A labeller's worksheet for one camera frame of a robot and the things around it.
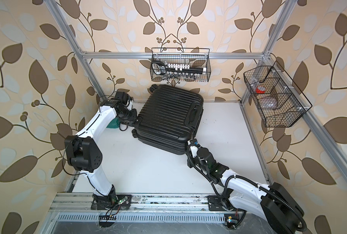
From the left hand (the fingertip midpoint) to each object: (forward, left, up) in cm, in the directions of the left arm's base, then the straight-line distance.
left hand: (133, 117), depth 89 cm
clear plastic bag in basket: (-5, -73, +19) cm, 75 cm away
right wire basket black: (-2, -80, +17) cm, 82 cm away
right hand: (-19, -33, -9) cm, 39 cm away
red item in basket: (+7, -74, +17) cm, 76 cm away
